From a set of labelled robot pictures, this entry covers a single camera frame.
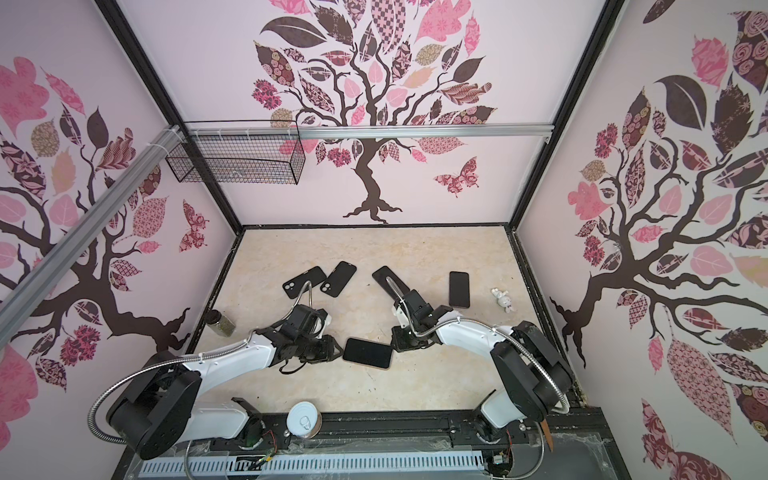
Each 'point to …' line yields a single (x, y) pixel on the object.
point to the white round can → (304, 419)
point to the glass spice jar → (220, 323)
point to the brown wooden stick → (547, 434)
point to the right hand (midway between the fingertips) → (393, 341)
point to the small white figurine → (503, 300)
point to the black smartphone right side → (459, 289)
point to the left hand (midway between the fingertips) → (339, 358)
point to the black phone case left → (294, 286)
